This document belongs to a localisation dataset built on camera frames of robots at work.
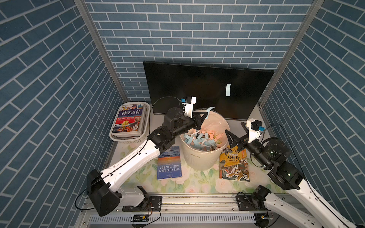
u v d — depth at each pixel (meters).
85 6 0.71
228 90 0.72
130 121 0.96
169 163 0.87
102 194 0.37
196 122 0.57
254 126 0.51
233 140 0.55
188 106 0.58
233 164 0.87
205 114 0.65
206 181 0.82
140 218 0.71
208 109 0.65
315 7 0.71
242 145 0.55
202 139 0.85
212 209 0.74
